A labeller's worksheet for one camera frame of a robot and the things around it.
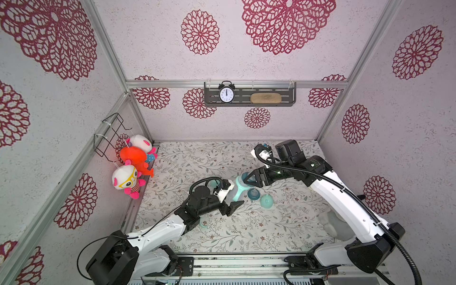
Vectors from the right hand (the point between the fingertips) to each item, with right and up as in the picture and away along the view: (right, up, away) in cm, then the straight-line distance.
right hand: (248, 177), depth 68 cm
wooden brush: (+11, +38, +22) cm, 45 cm away
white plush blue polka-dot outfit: (-53, +15, +26) cm, 61 cm away
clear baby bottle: (-8, -8, +1) cm, 11 cm away
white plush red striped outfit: (-54, -1, +11) cm, 55 cm away
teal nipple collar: (+6, -12, +26) cm, 29 cm away
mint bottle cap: (+11, -14, +20) cm, 27 cm away
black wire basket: (-60, +13, +7) cm, 62 cm away
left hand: (-4, -9, +9) cm, 13 cm away
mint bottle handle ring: (-21, -24, +15) cm, 35 cm away
